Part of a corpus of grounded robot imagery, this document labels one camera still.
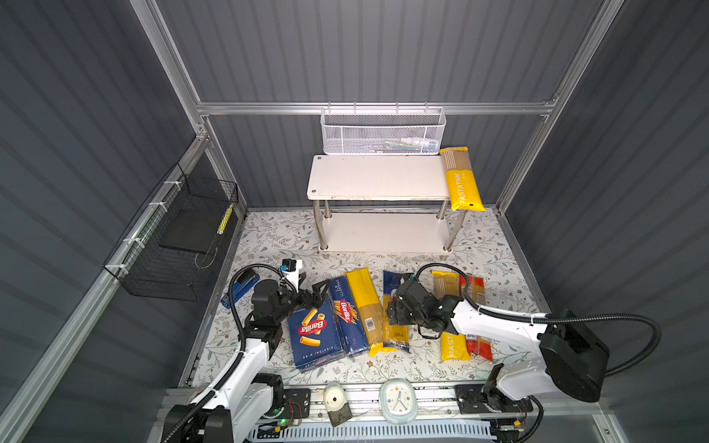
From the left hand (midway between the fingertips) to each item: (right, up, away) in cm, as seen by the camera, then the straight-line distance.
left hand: (316, 278), depth 82 cm
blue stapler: (-27, -5, +10) cm, 30 cm away
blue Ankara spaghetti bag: (+24, -18, 0) cm, 29 cm away
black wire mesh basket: (-38, +9, -10) cm, 40 cm away
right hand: (+26, -11, +4) cm, 28 cm away
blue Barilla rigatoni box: (0, -16, -3) cm, 16 cm away
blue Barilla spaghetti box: (+9, -11, +4) cm, 15 cm away
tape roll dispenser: (+7, -29, -14) cm, 33 cm away
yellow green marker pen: (-27, +18, -2) cm, 32 cm away
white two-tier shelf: (+20, +31, 0) cm, 36 cm away
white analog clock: (+24, -31, -10) cm, 40 cm away
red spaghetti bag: (+48, -20, -2) cm, 52 cm away
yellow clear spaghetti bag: (+17, -11, +7) cm, 21 cm away
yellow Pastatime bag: (+41, -20, -1) cm, 46 cm away
